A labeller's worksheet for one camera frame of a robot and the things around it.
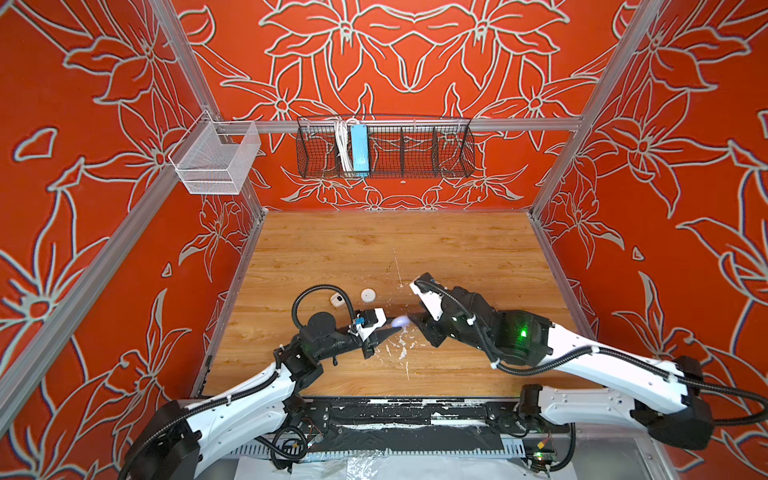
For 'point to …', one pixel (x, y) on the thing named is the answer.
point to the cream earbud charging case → (337, 300)
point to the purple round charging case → (400, 321)
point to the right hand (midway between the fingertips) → (410, 310)
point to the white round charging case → (368, 295)
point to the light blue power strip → (360, 150)
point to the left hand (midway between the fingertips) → (396, 320)
